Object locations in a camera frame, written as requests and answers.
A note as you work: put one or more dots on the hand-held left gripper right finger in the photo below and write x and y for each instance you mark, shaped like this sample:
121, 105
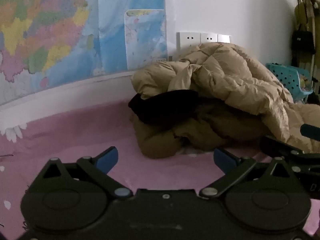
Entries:
223, 160

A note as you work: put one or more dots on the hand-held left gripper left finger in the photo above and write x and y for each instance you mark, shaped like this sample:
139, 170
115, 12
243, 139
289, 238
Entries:
108, 159

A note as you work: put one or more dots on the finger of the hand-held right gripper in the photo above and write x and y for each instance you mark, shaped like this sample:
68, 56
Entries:
310, 131
280, 147

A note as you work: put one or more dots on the tan down jacket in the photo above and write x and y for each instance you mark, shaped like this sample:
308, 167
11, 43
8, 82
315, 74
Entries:
225, 100

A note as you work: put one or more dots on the pink floral bed sheet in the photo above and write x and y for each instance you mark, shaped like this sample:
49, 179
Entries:
75, 135

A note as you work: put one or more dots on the blue plastic basket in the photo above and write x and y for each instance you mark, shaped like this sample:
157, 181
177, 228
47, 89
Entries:
292, 78

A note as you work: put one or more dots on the black hanging bag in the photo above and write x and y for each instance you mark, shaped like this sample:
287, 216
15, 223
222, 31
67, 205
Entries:
302, 41

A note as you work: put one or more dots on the olive hanging bag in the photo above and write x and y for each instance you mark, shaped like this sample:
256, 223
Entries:
301, 13

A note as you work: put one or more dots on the colourful wall map poster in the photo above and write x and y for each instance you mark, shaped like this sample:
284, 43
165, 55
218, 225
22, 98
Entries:
75, 27

